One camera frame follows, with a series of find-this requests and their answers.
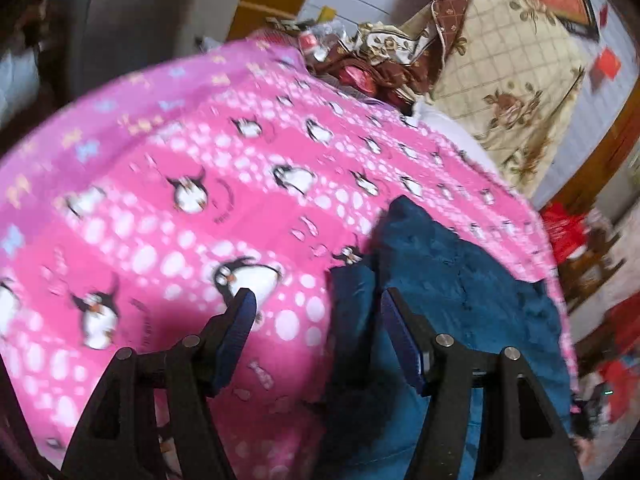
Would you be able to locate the red plastic bag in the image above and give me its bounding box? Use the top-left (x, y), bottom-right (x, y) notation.
top-left (541, 202), bottom-right (588, 263)

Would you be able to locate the pink penguin bed cover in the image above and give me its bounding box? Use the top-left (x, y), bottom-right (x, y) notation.
top-left (1, 40), bottom-right (576, 479)

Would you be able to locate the blue puffer jacket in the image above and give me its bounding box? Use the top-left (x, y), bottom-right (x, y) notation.
top-left (312, 196), bottom-right (572, 479)

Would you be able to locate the beige floral quilt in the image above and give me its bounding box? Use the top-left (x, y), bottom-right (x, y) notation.
top-left (408, 0), bottom-right (585, 197)

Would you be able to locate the white pillow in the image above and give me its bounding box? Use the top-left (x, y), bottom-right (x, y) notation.
top-left (410, 101), bottom-right (498, 174)

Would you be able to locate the brown floral cloth pile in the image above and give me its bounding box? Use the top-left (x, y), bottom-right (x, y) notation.
top-left (306, 6), bottom-right (444, 110)

